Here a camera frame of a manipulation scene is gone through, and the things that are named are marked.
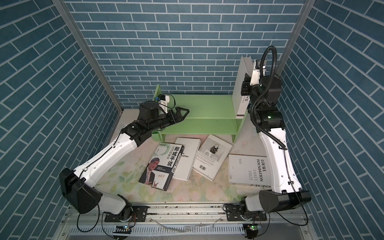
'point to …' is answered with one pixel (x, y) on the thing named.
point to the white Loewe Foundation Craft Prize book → (249, 169)
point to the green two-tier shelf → (209, 114)
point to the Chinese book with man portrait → (161, 167)
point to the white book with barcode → (212, 154)
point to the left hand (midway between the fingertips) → (185, 113)
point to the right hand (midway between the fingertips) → (250, 71)
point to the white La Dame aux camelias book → (185, 164)
